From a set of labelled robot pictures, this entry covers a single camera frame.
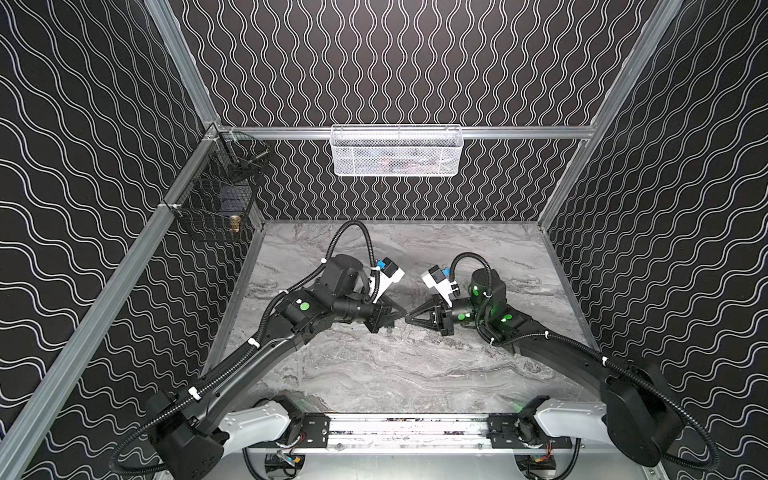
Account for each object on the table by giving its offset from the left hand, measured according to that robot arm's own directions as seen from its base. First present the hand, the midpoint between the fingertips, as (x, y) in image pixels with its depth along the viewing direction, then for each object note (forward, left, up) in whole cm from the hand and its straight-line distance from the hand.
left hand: (411, 314), depth 65 cm
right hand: (+1, +1, -5) cm, 5 cm away
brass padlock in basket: (+27, +49, +2) cm, 56 cm away
